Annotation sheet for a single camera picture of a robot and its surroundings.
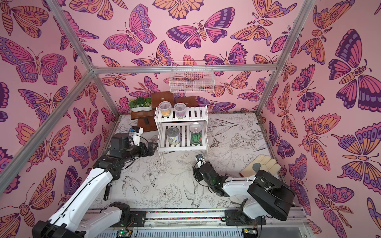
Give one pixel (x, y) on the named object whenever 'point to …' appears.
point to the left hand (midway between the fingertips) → (152, 142)
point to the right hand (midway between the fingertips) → (195, 166)
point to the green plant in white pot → (140, 104)
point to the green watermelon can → (196, 129)
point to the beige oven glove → (267, 163)
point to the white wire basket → (189, 77)
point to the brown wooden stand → (146, 122)
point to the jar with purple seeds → (180, 110)
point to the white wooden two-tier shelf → (198, 114)
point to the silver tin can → (173, 136)
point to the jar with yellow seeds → (165, 107)
